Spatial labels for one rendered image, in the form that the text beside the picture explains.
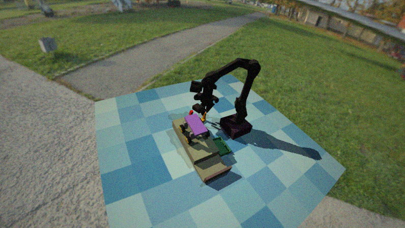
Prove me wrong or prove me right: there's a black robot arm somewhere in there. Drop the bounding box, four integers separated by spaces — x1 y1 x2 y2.
190 58 261 125

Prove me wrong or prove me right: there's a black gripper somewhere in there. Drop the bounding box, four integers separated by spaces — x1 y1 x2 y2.
192 94 219 116

